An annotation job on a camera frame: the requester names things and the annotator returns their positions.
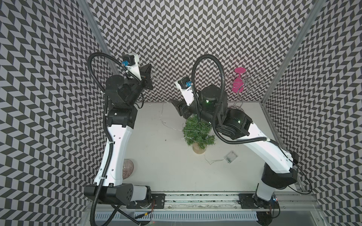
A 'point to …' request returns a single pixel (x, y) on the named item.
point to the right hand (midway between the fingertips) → (178, 96)
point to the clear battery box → (230, 157)
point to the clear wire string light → (188, 130)
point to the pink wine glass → (238, 85)
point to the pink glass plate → (127, 168)
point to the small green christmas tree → (198, 134)
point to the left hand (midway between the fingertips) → (150, 65)
